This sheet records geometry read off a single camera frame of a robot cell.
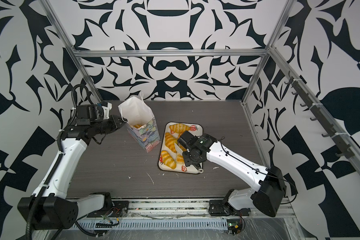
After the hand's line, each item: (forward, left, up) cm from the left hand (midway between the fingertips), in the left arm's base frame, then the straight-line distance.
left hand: (125, 118), depth 75 cm
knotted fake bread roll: (+12, +1, -23) cm, 26 cm away
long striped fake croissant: (+10, -27, -23) cm, 37 cm away
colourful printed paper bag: (-3, -8, -2) cm, 9 cm away
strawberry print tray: (+12, -38, -27) cm, 49 cm away
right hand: (-16, -31, -14) cm, 38 cm away
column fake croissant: (+1, -21, -23) cm, 31 cm away
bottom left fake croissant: (-12, -19, -24) cm, 33 cm away
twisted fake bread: (-11, -26, -24) cm, 37 cm away
